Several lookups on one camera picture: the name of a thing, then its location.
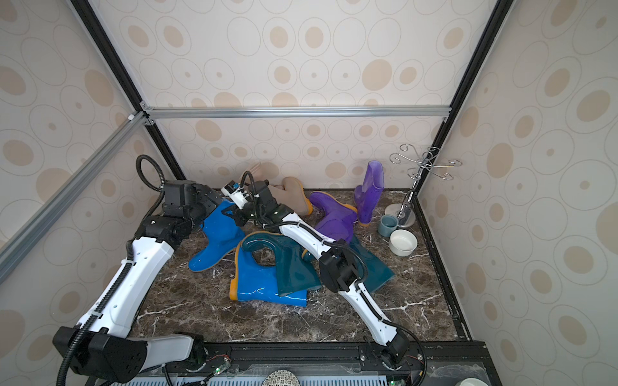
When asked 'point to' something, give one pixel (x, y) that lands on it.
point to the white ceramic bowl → (402, 242)
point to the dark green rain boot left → (296, 271)
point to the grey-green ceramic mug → (388, 223)
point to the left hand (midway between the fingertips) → (217, 196)
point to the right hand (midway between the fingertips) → (235, 206)
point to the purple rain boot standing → (368, 195)
